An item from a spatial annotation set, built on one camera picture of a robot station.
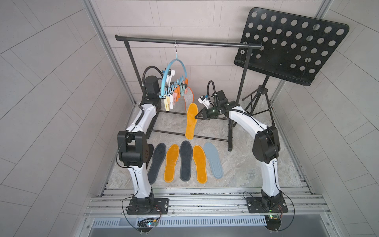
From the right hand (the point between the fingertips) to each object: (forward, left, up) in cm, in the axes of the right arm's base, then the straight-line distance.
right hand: (196, 116), depth 86 cm
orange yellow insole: (-18, 0, -17) cm, 24 cm away
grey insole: (-15, +8, -17) cm, 24 cm away
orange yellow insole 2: (0, +3, 0) cm, 3 cm away
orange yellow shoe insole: (-17, +16, -17) cm, 29 cm away
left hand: (+9, +4, +16) cm, 18 cm away
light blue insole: (-15, -8, -18) cm, 25 cm away
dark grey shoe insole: (-17, +25, -17) cm, 35 cm away
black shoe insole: (-11, +30, -16) cm, 36 cm away
